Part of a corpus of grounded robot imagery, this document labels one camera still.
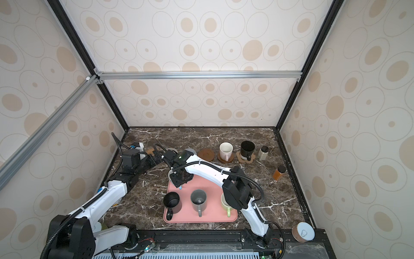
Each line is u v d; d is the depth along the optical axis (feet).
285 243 2.30
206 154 3.45
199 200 2.75
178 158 2.03
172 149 3.51
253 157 3.22
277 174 2.88
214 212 2.73
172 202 2.73
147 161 2.44
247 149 3.10
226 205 2.43
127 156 2.05
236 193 1.66
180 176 2.40
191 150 3.55
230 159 3.27
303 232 2.34
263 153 3.19
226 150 3.17
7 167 1.67
